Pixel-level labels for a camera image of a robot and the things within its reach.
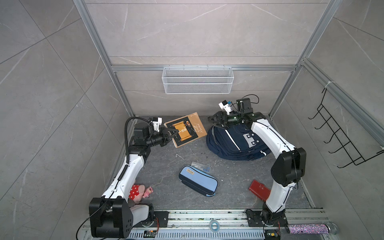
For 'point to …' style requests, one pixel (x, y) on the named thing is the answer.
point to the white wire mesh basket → (197, 80)
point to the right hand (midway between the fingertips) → (211, 122)
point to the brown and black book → (189, 127)
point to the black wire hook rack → (353, 154)
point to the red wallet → (259, 190)
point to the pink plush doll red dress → (137, 191)
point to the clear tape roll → (218, 224)
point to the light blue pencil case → (198, 180)
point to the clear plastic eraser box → (202, 167)
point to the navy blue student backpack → (238, 142)
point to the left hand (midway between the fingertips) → (178, 129)
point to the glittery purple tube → (329, 227)
